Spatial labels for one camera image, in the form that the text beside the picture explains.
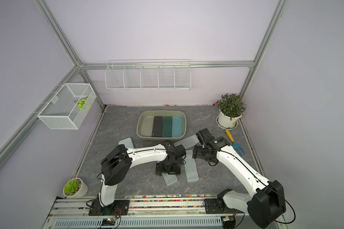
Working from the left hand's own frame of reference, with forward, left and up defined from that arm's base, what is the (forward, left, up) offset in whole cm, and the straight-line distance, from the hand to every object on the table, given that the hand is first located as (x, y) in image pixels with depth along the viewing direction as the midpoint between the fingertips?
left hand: (170, 176), depth 82 cm
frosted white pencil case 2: (+3, -12, 0) cm, 13 cm away
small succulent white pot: (-4, +48, +7) cm, 49 cm away
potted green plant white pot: (+34, -42, +18) cm, 57 cm away
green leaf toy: (+37, +49, +28) cm, 67 cm away
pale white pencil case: (+25, +28, 0) cm, 37 cm away
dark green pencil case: (+35, +1, -1) cm, 35 cm away
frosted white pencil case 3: (+23, -14, -2) cm, 27 cm away
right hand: (+8, -18, +9) cm, 22 cm away
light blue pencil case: (+36, -6, -2) cm, 37 cm away
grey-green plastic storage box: (+42, +18, -2) cm, 46 cm away
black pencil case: (+37, +8, 0) cm, 38 cm away
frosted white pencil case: (-2, 0, +1) cm, 2 cm away
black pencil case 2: (+24, -2, -2) cm, 24 cm away
